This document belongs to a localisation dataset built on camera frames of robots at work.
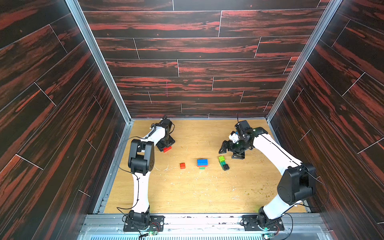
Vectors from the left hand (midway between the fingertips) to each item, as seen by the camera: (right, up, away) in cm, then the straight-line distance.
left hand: (169, 145), depth 104 cm
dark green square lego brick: (+22, -13, -11) cm, 28 cm away
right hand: (+37, -3, -18) cm, 41 cm away
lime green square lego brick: (+35, -7, -11) cm, 37 cm away
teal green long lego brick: (+35, -11, -11) cm, 38 cm away
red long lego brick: (+22, -12, -11) cm, 28 cm away
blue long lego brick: (+22, -10, -10) cm, 26 cm away
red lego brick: (-3, -2, -4) cm, 5 cm away
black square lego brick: (+36, -11, -14) cm, 40 cm away
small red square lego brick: (+10, -12, -11) cm, 19 cm away
